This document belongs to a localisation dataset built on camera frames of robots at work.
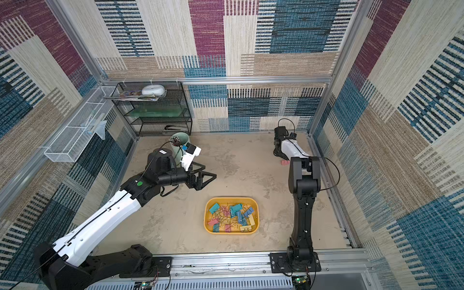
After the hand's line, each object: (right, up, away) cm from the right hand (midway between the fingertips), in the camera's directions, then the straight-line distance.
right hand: (284, 151), depth 106 cm
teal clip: (-25, -31, -23) cm, 46 cm away
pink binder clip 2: (-39, -32, -21) cm, 55 cm away
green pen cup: (-58, +6, -12) cm, 59 cm away
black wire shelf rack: (-76, +25, +2) cm, 80 cm away
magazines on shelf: (-79, +28, -14) cm, 85 cm away
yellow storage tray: (-20, -24, -21) cm, 38 cm away
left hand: (-39, -7, -36) cm, 53 cm away
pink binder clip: (-1, -7, -1) cm, 7 cm away
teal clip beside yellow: (-39, -27, -19) cm, 51 cm away
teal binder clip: (-37, -34, -23) cm, 56 cm away
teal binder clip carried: (-29, -27, -20) cm, 45 cm away
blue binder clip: (-22, -29, -19) cm, 41 cm away
